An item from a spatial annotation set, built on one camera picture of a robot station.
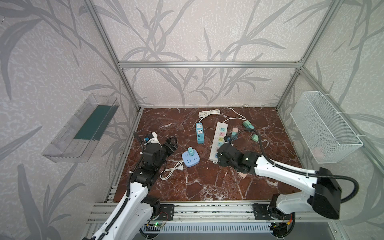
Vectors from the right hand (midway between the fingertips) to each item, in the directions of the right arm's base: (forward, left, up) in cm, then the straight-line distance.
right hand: (223, 151), depth 82 cm
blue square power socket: (-2, +19, -9) cm, 21 cm away
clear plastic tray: (-6, +67, +20) cm, 70 cm away
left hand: (+4, +26, +10) cm, 28 cm away
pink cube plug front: (-10, -11, -10) cm, 18 cm away
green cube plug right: (+16, -24, -12) cm, 32 cm away
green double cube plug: (+28, -21, -11) cm, 36 cm away
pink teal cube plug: (+24, -12, -15) cm, 31 cm away
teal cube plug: (+3, +19, -5) cm, 20 cm away
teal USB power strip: (+23, +14, -10) cm, 29 cm away
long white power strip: (+18, 0, -10) cm, 21 cm away
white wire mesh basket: (-5, -42, +22) cm, 47 cm away
